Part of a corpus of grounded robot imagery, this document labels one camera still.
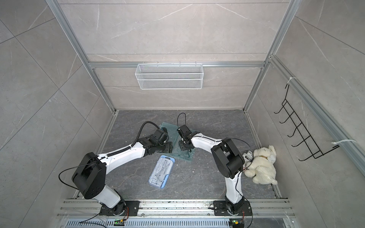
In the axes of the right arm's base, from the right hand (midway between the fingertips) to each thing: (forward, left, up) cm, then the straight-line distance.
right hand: (185, 145), depth 97 cm
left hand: (-4, +10, +8) cm, 13 cm away
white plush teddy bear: (-21, -42, +9) cm, 48 cm away
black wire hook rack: (-23, -55, +31) cm, 67 cm away
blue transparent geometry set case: (-18, +15, 0) cm, 23 cm away
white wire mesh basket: (+40, +11, +29) cm, 51 cm away
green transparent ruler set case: (-4, +7, +16) cm, 18 cm away
